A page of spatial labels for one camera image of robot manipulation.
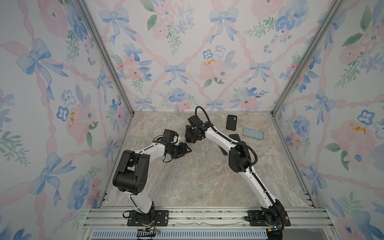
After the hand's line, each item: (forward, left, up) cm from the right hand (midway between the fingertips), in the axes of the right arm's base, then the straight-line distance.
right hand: (188, 134), depth 104 cm
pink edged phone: (+1, -33, -3) cm, 33 cm away
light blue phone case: (+4, -47, -4) cm, 47 cm away
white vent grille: (-57, +1, -3) cm, 57 cm away
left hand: (-15, -1, +3) cm, 16 cm away
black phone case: (+13, -32, -3) cm, 35 cm away
